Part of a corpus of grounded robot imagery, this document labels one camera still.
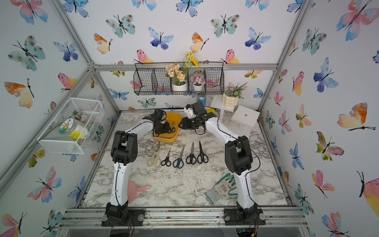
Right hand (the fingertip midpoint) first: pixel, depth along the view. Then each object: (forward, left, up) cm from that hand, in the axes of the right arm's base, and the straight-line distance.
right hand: (181, 123), depth 91 cm
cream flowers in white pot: (+20, +3, +15) cm, 26 cm away
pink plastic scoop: (-35, +25, -16) cm, 45 cm away
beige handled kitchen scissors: (-14, +16, -17) cm, 27 cm away
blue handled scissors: (-18, +1, -17) cm, 25 cm away
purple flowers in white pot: (+19, -9, +18) cm, 28 cm away
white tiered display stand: (+8, -39, -2) cm, 40 cm away
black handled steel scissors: (-15, -7, -16) cm, 23 cm away
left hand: (+9, +10, -15) cm, 20 cm away
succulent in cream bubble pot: (+14, -29, +12) cm, 35 cm away
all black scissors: (-13, -14, -17) cm, 25 cm away
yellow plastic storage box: (+21, +13, -18) cm, 31 cm away
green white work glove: (-33, -25, -16) cm, 44 cm away
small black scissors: (+7, +9, -15) cm, 19 cm away
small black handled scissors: (-17, +9, -17) cm, 26 cm away
